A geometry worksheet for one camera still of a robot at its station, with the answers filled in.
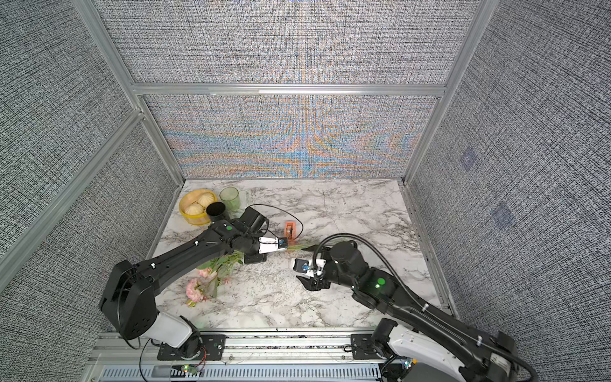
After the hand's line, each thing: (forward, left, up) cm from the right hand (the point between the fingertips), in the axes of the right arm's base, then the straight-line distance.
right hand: (303, 253), depth 70 cm
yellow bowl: (+37, +51, -19) cm, 66 cm away
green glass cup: (+38, +34, -19) cm, 54 cm away
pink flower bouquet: (+1, +33, -18) cm, 37 cm away
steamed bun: (+35, +44, -18) cm, 59 cm away
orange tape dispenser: (+19, +5, -17) cm, 26 cm away
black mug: (+29, +38, -19) cm, 51 cm away
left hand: (+8, +13, -12) cm, 19 cm away
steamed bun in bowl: (+28, +46, -16) cm, 57 cm away
